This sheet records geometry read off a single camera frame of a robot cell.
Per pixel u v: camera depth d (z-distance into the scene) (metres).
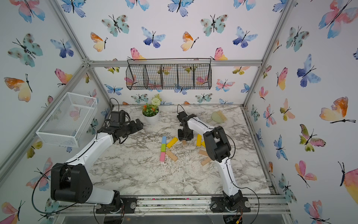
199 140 0.99
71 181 0.42
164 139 0.99
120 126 0.67
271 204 0.76
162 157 0.92
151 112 0.96
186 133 0.88
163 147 0.95
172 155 0.91
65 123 1.10
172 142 0.98
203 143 0.97
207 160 0.91
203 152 0.94
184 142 0.98
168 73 0.98
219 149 0.58
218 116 1.13
